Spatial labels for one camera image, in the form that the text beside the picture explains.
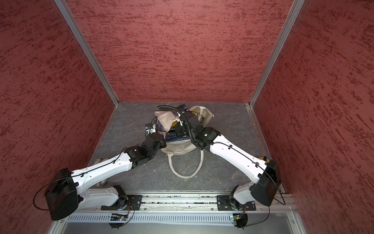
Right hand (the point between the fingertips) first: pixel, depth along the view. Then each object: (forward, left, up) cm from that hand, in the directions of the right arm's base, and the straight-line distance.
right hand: (177, 126), depth 75 cm
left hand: (-1, +10, -11) cm, 15 cm away
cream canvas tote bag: (+10, +9, -5) cm, 15 cm away
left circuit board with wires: (-38, +32, -28) cm, 57 cm away
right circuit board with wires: (-39, -31, -27) cm, 57 cm away
